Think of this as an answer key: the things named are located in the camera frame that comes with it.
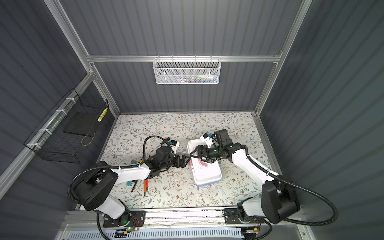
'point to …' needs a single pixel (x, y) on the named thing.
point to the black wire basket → (48, 142)
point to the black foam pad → (83, 123)
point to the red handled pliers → (145, 186)
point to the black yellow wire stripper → (134, 185)
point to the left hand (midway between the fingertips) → (186, 157)
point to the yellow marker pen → (100, 118)
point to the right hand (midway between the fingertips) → (196, 158)
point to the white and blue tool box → (205, 173)
